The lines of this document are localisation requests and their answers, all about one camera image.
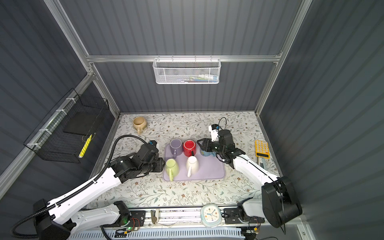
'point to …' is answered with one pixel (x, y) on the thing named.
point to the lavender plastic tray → (209, 167)
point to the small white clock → (211, 215)
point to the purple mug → (176, 147)
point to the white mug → (192, 165)
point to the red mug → (189, 145)
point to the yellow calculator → (262, 150)
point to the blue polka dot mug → (205, 153)
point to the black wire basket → (60, 134)
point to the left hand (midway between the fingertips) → (163, 162)
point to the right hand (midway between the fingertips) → (202, 142)
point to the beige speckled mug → (139, 124)
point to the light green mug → (172, 168)
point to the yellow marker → (81, 153)
